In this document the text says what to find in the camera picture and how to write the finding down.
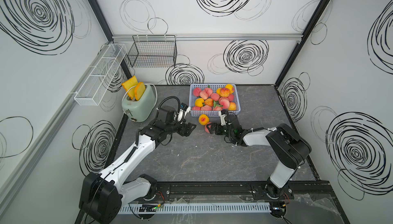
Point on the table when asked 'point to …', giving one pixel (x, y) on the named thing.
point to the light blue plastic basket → (192, 97)
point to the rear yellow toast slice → (129, 84)
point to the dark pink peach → (196, 108)
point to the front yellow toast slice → (139, 89)
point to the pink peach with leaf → (225, 103)
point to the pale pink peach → (203, 94)
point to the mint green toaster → (138, 111)
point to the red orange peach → (217, 108)
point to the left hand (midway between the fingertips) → (189, 122)
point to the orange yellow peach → (232, 106)
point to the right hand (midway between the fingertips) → (212, 126)
